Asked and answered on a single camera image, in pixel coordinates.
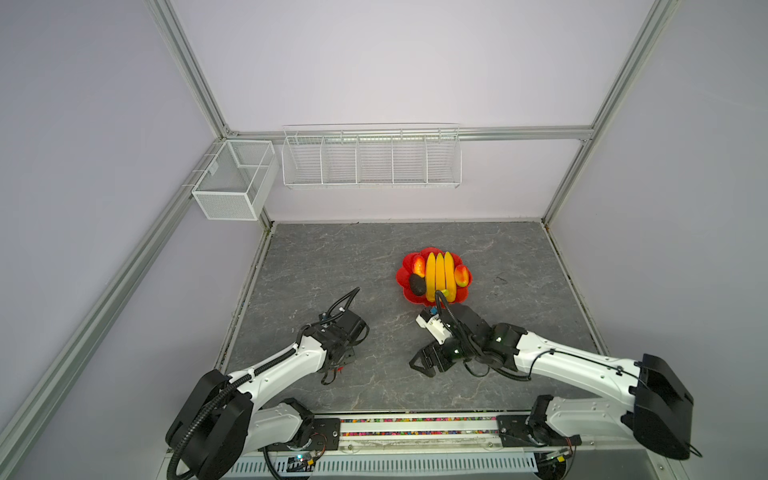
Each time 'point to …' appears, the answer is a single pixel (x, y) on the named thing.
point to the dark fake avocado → (417, 284)
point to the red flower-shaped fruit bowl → (405, 272)
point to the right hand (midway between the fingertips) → (421, 360)
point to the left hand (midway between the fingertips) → (340, 359)
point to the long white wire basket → (379, 155)
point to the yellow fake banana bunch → (440, 276)
